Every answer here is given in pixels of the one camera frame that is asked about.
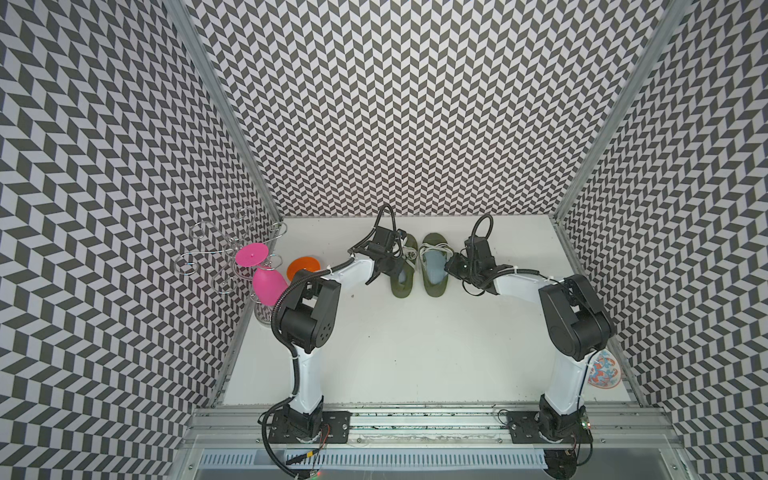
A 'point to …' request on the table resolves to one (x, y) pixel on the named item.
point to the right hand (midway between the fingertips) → (443, 266)
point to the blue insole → (435, 261)
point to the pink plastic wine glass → (267, 283)
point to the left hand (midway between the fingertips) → (394, 263)
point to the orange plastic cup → (300, 264)
